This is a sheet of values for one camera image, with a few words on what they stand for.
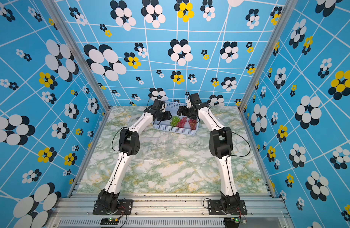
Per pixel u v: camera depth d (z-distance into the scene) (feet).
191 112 2.83
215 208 2.38
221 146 1.99
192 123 3.55
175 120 3.55
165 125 3.26
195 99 2.70
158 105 2.99
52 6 2.24
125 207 2.40
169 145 3.16
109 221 2.37
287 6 2.24
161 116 3.17
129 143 2.28
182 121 3.49
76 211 2.46
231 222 2.29
